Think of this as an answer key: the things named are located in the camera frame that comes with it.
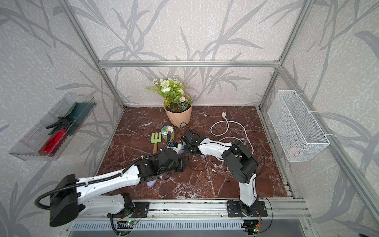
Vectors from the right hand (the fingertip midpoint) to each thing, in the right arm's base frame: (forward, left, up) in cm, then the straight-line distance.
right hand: (188, 149), depth 94 cm
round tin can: (+10, +16, +6) cm, 20 cm away
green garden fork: (+9, +23, -2) cm, 25 cm away
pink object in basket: (-11, -54, +19) cm, 59 cm away
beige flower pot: (+19, +6, +8) cm, 21 cm away
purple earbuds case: (-22, +19, +2) cm, 29 cm away
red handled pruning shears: (-15, +52, +34) cm, 64 cm away
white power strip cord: (+9, -27, -2) cm, 29 cm away
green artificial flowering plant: (+25, +9, +27) cm, 38 cm away
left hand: (-14, -2, +11) cm, 18 cm away
